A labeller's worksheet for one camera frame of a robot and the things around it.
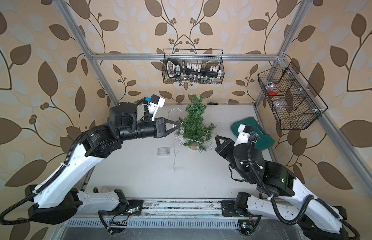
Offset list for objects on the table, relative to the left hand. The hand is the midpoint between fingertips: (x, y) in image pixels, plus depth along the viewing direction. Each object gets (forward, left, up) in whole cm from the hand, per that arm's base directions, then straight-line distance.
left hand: (177, 123), depth 52 cm
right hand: (0, -13, -9) cm, 16 cm away
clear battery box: (+12, +13, -45) cm, 48 cm away
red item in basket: (+31, -50, -11) cm, 60 cm away
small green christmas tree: (+13, -7, -24) cm, 28 cm away
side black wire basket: (+20, -57, -11) cm, 61 cm away
